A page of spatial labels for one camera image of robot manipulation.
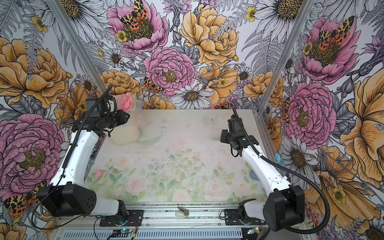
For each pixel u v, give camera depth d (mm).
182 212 745
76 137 470
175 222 738
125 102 787
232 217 738
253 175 848
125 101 789
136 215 745
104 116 635
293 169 849
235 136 616
